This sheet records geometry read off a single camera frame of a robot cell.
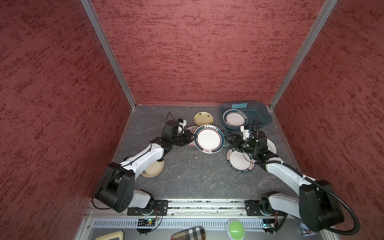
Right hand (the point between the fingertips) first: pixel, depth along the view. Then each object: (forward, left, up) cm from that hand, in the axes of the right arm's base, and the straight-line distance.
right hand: (224, 142), depth 82 cm
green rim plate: (+30, -15, -15) cm, 37 cm away
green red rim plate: (+2, +8, 0) cm, 8 cm away
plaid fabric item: (-40, +17, -11) cm, 45 cm away
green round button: (-39, -1, -14) cm, 42 cm away
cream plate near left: (-9, +41, -14) cm, 45 cm away
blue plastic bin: (+35, -6, -8) cm, 36 cm away
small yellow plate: (+31, +10, -15) cm, 36 cm away
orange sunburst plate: (+19, +18, -13) cm, 30 cm away
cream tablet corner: (-39, +53, -13) cm, 67 cm away
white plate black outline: (+4, -35, -15) cm, 38 cm away
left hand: (+2, +15, +1) cm, 15 cm away
